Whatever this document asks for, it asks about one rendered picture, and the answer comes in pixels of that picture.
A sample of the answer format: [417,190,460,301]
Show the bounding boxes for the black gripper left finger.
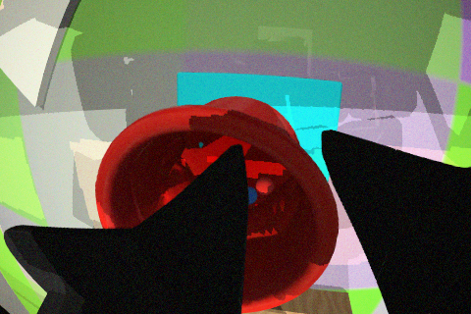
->
[4,144,248,314]

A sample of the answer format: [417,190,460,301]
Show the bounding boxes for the translucent red cup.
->
[95,97,339,313]

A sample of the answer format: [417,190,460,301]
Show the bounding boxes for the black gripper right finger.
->
[322,130,471,314]

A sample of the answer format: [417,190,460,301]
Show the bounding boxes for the brown wooden plank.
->
[242,289,353,314]

